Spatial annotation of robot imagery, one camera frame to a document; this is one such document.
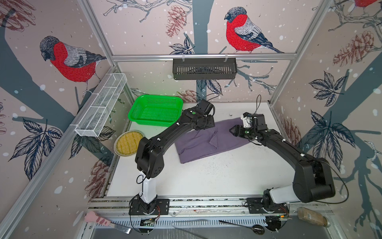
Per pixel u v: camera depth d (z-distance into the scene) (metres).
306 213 0.68
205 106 0.66
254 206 0.72
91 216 0.68
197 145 0.95
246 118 0.79
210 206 0.75
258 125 0.68
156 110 1.18
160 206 0.73
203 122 0.70
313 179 0.42
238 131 0.78
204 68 1.04
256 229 0.67
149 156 0.48
